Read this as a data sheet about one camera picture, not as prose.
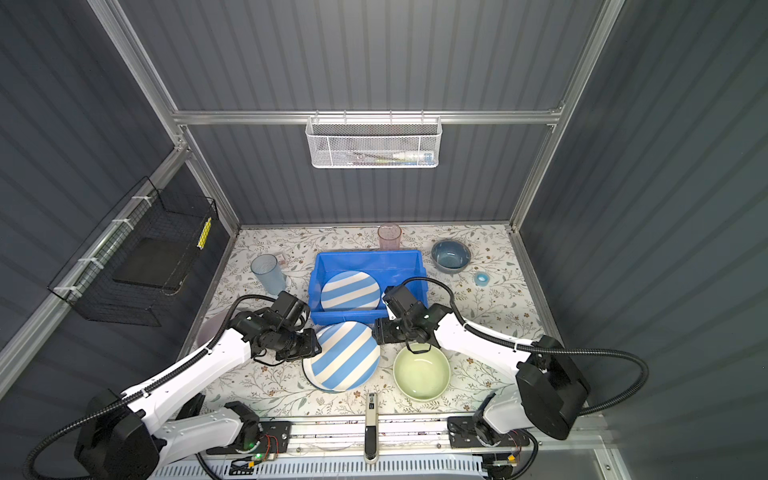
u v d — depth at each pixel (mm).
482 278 1047
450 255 1075
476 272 1061
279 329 619
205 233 830
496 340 481
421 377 824
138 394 419
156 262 738
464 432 723
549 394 419
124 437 382
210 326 895
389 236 1238
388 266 1053
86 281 616
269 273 912
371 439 724
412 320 630
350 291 992
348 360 825
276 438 722
